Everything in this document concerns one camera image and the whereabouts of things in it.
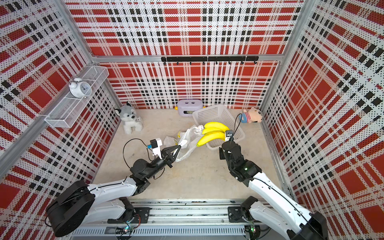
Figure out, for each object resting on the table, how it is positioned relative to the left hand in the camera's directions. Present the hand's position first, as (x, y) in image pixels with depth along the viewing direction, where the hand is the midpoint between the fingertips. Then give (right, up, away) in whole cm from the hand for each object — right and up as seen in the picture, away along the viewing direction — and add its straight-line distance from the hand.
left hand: (183, 145), depth 73 cm
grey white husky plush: (-39, +17, +22) cm, 48 cm away
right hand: (+24, +1, +5) cm, 24 cm away
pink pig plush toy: (+48, +17, +36) cm, 62 cm away
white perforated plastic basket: (+23, +19, +42) cm, 51 cm away
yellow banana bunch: (+15, +7, +2) cm, 17 cm away
